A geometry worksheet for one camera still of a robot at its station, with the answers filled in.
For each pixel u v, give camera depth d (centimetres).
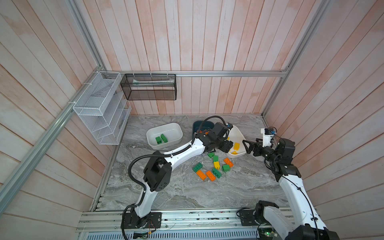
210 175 88
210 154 96
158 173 50
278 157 60
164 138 104
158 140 102
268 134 66
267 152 67
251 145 69
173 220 75
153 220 73
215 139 65
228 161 94
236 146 100
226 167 91
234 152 98
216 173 88
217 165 90
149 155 53
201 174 88
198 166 91
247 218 73
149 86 104
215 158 96
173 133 107
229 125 74
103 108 72
